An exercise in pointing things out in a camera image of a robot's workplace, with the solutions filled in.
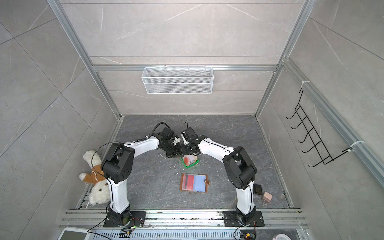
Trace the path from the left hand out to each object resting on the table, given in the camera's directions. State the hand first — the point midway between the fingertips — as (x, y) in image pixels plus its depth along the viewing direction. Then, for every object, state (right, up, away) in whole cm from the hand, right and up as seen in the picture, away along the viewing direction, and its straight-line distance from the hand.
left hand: (184, 153), depth 93 cm
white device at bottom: (-48, -32, -27) cm, 64 cm away
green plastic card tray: (+5, -7, -3) cm, 9 cm away
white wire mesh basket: (-5, +49, +8) cm, 50 cm away
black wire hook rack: (+62, +13, -25) cm, 68 cm away
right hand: (-1, +2, 0) cm, 2 cm away
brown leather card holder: (+6, -15, -9) cm, 19 cm away
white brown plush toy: (-42, -17, -19) cm, 49 cm away
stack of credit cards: (+3, -4, -3) cm, 6 cm away
